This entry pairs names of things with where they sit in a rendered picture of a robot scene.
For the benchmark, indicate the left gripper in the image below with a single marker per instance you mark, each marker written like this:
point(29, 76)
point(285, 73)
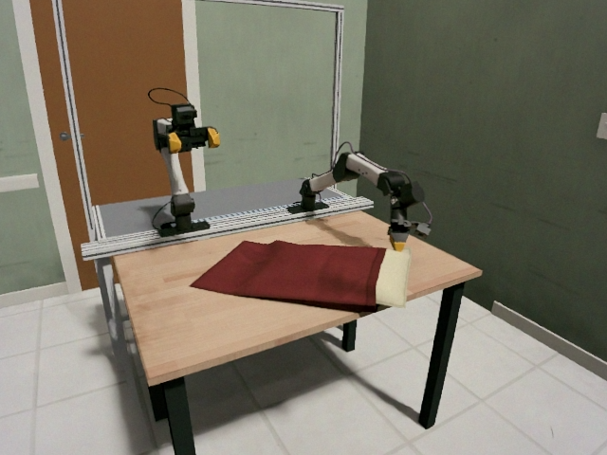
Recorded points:
point(399, 234)

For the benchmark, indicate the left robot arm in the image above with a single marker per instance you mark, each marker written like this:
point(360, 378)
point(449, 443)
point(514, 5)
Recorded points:
point(405, 197)

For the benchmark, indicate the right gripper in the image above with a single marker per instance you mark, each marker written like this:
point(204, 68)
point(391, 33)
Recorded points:
point(182, 141)

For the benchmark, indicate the grey slotted aluminium crossbar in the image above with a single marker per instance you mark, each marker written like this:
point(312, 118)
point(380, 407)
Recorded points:
point(95, 250)

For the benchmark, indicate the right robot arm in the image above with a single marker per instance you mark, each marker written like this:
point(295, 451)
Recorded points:
point(181, 202)

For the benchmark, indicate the dark red pillowcase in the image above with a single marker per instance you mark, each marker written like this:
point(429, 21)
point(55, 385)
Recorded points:
point(337, 277)

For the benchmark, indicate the grey slotted mounting rail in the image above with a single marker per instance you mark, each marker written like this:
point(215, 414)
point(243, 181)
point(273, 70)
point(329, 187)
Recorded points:
point(132, 219)

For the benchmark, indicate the cream pillow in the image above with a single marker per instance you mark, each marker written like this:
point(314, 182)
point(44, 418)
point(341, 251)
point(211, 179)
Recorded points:
point(393, 278)

